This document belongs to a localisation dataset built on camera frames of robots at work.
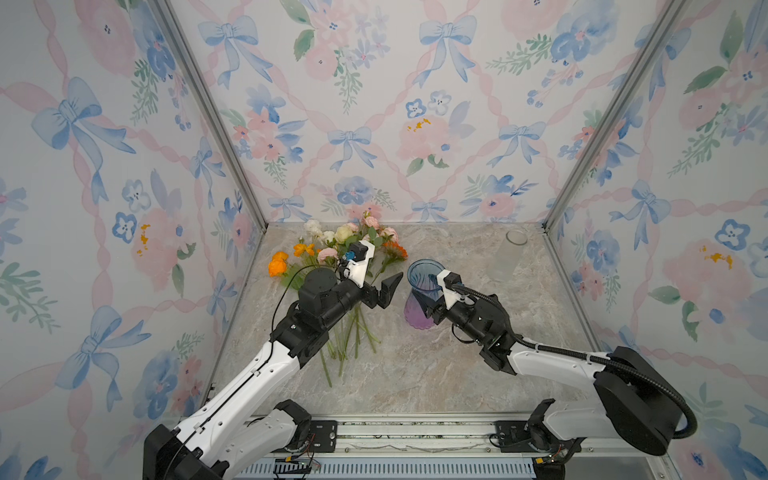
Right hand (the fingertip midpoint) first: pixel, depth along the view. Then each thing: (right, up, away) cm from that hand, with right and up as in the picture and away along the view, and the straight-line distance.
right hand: (424, 280), depth 78 cm
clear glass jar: (+32, +3, +28) cm, 42 cm away
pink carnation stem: (-22, -20, +12) cm, 32 cm away
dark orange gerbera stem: (-15, -5, -14) cm, 21 cm away
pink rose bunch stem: (-17, +18, +36) cm, 43 cm away
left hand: (-10, +5, -10) cm, 15 cm away
